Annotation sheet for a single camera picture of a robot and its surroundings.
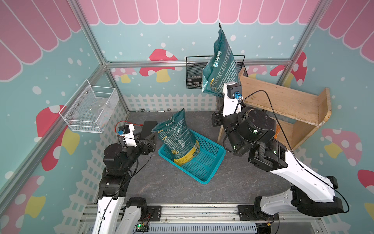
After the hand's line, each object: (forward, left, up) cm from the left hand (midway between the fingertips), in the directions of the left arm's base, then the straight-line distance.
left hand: (150, 135), depth 67 cm
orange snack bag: (+11, -66, -8) cm, 68 cm away
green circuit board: (-33, +5, -34) cm, 48 cm away
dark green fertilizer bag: (+6, -11, -14) cm, 19 cm away
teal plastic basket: (-1, -26, -32) cm, 42 cm away
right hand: (+1, -28, +23) cm, 36 cm away
